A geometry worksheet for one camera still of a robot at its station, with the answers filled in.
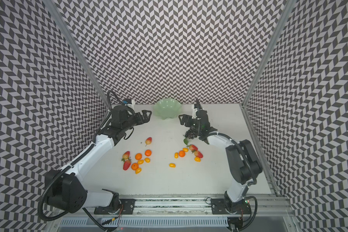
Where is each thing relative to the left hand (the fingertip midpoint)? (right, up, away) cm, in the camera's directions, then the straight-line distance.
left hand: (146, 114), depth 81 cm
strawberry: (-14, -26, +7) cm, 30 cm away
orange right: (+20, -25, +9) cm, 33 cm away
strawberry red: (-12, -29, +3) cm, 32 cm away
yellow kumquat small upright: (+17, -26, +9) cm, 32 cm away
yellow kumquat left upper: (-1, -28, +7) cm, 29 cm away
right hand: (+22, -2, +9) cm, 24 cm away
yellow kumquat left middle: (-5, -29, +5) cm, 30 cm away
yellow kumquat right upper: (+23, -23, +12) cm, 35 cm away
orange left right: (-1, -24, +10) cm, 26 cm away
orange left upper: (-7, -26, +7) cm, 28 cm away
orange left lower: (-8, -31, +3) cm, 32 cm away
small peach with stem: (-2, -18, +15) cm, 23 cm away
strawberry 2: (+28, -22, +12) cm, 37 cm away
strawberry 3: (+31, -25, +10) cm, 41 cm away
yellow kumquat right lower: (+30, -28, +7) cm, 42 cm away
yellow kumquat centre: (+15, -31, +5) cm, 35 cm away
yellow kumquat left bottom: (-5, -33, +2) cm, 33 cm away
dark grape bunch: (+27, -13, +17) cm, 35 cm away
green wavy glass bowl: (+9, +5, +33) cm, 35 cm away
